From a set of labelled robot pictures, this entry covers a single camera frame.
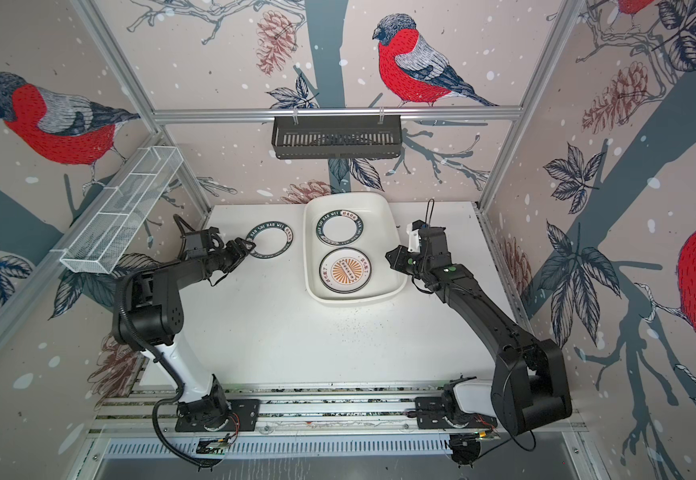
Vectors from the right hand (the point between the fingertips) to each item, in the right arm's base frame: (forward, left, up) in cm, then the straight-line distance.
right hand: (385, 257), depth 84 cm
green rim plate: (+19, +43, -16) cm, 49 cm away
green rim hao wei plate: (+24, +17, -15) cm, 33 cm away
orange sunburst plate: (+6, +13, -16) cm, 22 cm away
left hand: (+9, +46, -7) cm, 47 cm away
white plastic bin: (+24, +1, -18) cm, 30 cm away
